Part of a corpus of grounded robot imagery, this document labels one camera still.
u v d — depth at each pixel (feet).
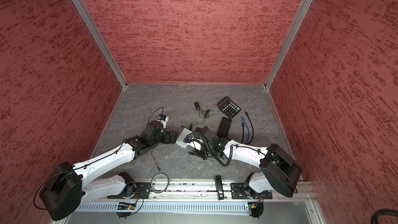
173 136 2.52
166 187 2.46
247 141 3.02
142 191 2.43
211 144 2.12
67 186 1.32
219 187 2.38
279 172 1.39
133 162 1.92
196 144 2.43
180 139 2.88
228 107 3.46
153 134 2.11
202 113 3.40
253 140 3.02
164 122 2.48
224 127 3.11
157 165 2.66
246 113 3.41
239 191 2.43
